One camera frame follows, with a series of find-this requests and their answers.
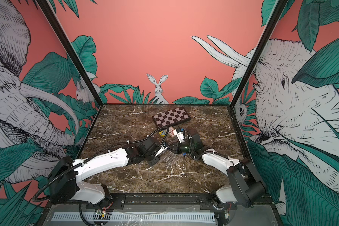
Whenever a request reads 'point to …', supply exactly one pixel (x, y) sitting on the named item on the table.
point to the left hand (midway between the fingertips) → (158, 152)
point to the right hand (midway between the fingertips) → (166, 146)
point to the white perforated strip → (134, 215)
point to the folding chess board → (170, 117)
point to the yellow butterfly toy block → (162, 133)
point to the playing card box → (171, 132)
